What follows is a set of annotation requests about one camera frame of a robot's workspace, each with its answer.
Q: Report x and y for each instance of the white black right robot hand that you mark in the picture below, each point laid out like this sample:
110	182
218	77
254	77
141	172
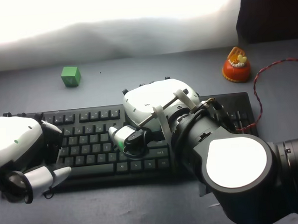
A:
150	96

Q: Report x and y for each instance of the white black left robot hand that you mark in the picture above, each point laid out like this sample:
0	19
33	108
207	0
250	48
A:
13	139

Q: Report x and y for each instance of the black computer keyboard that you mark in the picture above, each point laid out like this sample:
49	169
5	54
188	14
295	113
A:
95	142

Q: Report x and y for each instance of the white backdrop cloth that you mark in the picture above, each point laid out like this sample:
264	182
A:
109	31

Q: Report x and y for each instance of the green toy cube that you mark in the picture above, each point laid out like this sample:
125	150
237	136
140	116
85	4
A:
70	77

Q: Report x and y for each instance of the orange toy cake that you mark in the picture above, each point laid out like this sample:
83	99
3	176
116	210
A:
236	68

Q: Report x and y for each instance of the grey table cloth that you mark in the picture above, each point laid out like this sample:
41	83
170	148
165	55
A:
119	209

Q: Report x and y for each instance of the small white scrap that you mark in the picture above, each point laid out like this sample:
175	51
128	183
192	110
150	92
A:
214	205

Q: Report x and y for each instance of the dark cabinet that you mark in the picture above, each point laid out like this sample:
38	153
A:
271	12

